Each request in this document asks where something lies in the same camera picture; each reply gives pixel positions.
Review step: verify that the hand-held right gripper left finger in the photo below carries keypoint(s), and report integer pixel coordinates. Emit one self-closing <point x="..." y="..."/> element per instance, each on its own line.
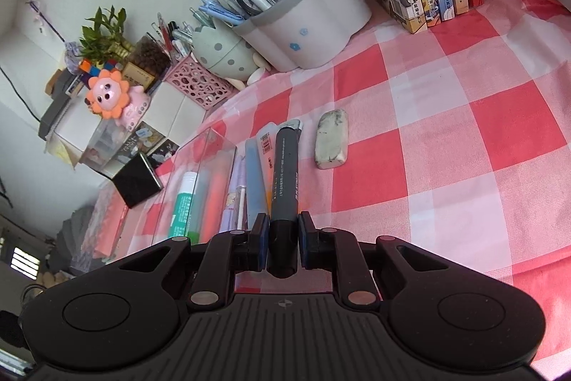
<point x="263" y="245"/>

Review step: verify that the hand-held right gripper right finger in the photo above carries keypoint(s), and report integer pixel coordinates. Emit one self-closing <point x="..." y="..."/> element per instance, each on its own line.
<point x="304" y="240"/>

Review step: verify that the lilac mechanical pencil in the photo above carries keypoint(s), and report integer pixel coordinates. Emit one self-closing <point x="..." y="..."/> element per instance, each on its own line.
<point x="241" y="207"/>

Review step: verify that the purple pen with charm top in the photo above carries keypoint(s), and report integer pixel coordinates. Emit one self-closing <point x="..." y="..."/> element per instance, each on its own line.
<point x="231" y="202"/>

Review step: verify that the black marker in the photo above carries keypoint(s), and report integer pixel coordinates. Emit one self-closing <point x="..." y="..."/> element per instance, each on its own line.
<point x="285" y="184"/>

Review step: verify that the pale blue highlighter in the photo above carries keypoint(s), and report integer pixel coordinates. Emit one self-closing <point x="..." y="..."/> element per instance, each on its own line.
<point x="255" y="180"/>

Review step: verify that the green capped highlighter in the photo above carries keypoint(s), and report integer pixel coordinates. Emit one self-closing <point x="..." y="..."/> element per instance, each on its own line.
<point x="204" y="202"/>

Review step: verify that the white green glue stick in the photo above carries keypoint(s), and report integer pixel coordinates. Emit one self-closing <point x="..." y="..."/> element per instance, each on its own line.
<point x="184" y="202"/>

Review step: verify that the clear plastic pencil box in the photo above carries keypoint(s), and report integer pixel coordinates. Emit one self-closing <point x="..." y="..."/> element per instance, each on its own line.
<point x="196" y="153"/>

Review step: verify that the dirty white eraser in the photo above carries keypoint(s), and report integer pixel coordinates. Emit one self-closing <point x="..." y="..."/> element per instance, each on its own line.
<point x="331" y="140"/>

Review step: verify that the black small box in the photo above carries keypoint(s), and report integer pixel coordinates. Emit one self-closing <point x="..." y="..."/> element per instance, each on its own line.
<point x="136" y="180"/>

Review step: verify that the white desktop drawer organizer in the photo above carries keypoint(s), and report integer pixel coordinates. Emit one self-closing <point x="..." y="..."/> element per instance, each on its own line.
<point x="178" y="113"/>

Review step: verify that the pink checkered tablecloth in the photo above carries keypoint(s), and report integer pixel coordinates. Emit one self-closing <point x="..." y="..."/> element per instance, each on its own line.
<point x="446" y="140"/>

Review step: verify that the pink mesh pen holder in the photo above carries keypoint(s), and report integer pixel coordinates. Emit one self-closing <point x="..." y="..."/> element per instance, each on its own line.
<point x="196" y="82"/>

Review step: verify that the clear plastic storage containers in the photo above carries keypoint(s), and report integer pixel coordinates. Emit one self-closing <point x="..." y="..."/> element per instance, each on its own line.
<point x="105" y="142"/>

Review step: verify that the egg shaped pen holder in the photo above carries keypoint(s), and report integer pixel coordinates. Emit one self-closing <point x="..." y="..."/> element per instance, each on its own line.
<point x="223" y="55"/>

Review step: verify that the pink lion toy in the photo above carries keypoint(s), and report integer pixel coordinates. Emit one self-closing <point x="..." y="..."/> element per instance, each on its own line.
<point x="109" y="95"/>

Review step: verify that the white cloud shaped pen holder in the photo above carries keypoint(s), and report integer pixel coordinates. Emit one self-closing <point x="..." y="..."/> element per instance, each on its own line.
<point x="308" y="19"/>

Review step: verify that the glass vase with pebbles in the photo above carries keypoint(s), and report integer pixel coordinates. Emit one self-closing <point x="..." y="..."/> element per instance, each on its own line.
<point x="149" y="55"/>

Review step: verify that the white storage box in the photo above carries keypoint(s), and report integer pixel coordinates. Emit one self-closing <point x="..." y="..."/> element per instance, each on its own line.
<point x="71" y="126"/>

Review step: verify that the bunch of slim dark pens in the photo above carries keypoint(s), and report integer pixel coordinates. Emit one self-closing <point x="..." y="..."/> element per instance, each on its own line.
<point x="171" y="35"/>

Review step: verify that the black flat device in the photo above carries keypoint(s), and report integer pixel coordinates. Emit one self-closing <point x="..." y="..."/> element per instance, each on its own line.
<point x="53" y="113"/>

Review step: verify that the colourful puzzle cube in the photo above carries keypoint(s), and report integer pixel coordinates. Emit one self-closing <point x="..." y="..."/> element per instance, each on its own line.
<point x="91" y="66"/>

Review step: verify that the green bamboo plant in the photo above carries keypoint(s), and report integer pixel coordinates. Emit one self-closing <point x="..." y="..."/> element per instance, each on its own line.
<point x="105" y="33"/>

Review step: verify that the purple sachet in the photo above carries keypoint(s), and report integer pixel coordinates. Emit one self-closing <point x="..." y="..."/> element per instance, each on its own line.
<point x="71" y="57"/>

